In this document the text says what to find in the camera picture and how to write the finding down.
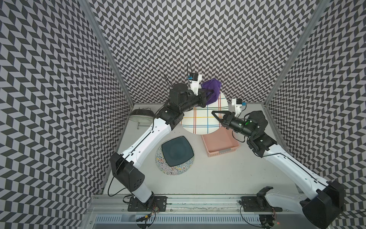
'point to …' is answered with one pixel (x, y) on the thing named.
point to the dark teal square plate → (177, 150)
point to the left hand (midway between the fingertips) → (211, 93)
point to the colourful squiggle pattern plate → (162, 162)
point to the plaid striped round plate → (201, 120)
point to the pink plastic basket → (220, 141)
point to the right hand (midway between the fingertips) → (211, 115)
